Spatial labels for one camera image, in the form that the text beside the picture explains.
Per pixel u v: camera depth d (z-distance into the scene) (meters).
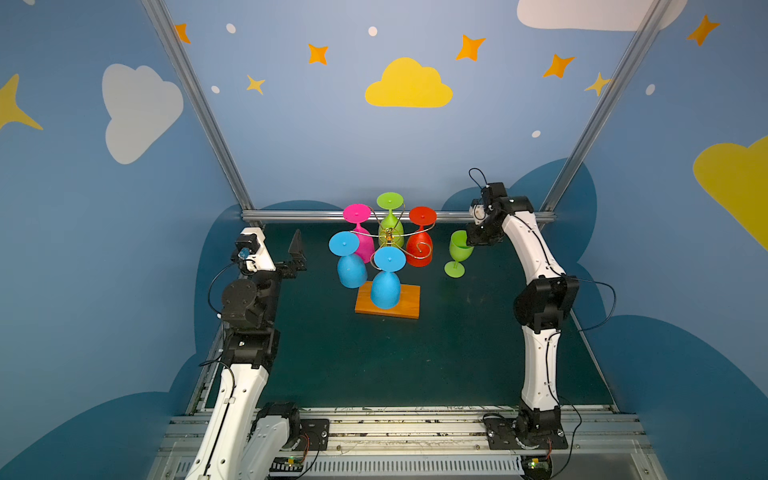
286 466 0.73
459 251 0.96
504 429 0.75
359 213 0.79
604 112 0.87
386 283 0.73
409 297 0.99
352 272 0.79
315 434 0.75
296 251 0.59
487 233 0.83
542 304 0.59
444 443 0.74
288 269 0.58
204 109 0.85
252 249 0.51
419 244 0.83
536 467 0.73
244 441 0.45
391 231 0.75
